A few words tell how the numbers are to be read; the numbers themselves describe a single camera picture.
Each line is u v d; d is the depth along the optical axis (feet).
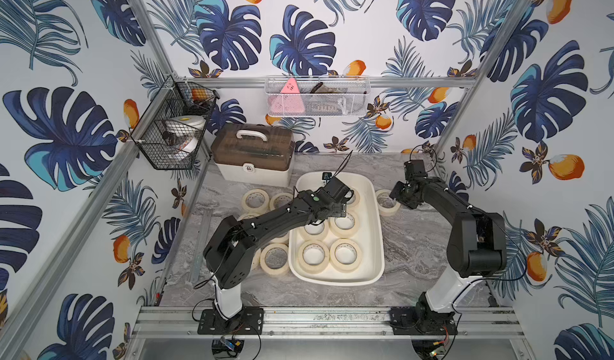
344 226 3.13
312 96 3.04
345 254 2.86
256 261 2.77
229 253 1.50
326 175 2.54
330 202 2.13
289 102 2.95
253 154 3.10
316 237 2.97
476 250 1.59
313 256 2.86
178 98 3.10
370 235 3.00
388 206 3.29
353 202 3.28
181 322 2.54
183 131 2.66
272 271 2.71
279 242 2.87
